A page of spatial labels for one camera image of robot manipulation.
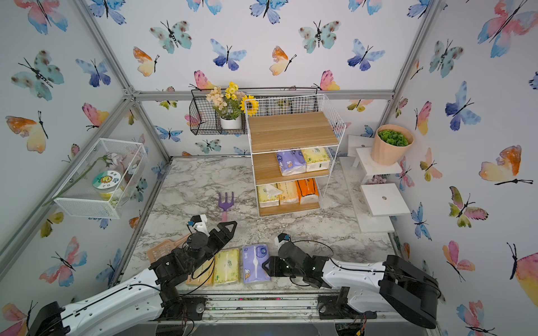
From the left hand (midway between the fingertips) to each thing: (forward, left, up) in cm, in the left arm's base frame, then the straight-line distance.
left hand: (236, 227), depth 77 cm
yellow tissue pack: (-17, +8, +2) cm, 19 cm away
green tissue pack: (-11, +4, -11) cm, 16 cm away
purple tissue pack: (-7, -6, -10) cm, 14 cm away
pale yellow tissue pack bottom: (+19, -12, -9) cm, 24 cm away
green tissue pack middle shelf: (+20, -30, +14) cm, 39 cm away
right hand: (-11, -10, -10) cm, 18 cm away
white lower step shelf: (+11, -58, 0) cm, 59 cm away
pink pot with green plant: (+22, -57, +19) cm, 64 cm away
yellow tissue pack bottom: (+21, -21, -10) cm, 31 cm away
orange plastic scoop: (-1, +32, -16) cm, 36 cm away
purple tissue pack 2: (+19, -21, +13) cm, 31 cm away
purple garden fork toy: (+19, +9, -16) cm, 27 cm away
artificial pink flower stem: (+19, +42, +17) cm, 49 cm away
